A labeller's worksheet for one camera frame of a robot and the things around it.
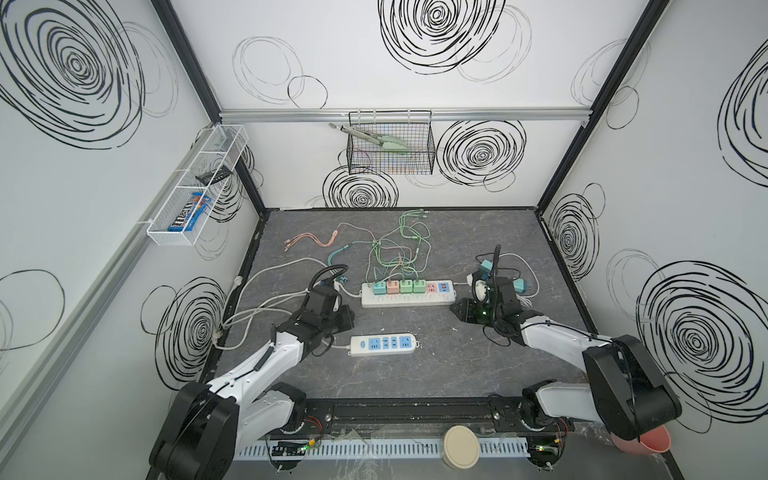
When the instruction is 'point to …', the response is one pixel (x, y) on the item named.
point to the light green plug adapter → (406, 286)
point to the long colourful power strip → (438, 293)
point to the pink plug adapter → (393, 287)
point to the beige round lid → (461, 447)
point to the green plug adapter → (419, 286)
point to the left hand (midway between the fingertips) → (356, 313)
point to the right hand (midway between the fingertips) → (452, 306)
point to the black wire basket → (390, 142)
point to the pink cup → (657, 440)
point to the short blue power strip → (382, 344)
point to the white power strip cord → (247, 274)
